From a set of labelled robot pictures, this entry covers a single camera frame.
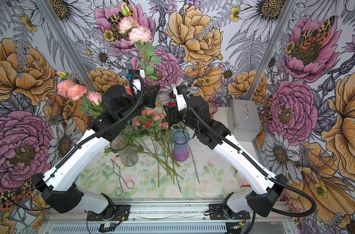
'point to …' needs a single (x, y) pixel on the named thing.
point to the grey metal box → (244, 122)
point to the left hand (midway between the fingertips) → (159, 91)
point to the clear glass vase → (128, 156)
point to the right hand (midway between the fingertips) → (169, 108)
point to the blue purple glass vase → (181, 148)
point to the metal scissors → (129, 184)
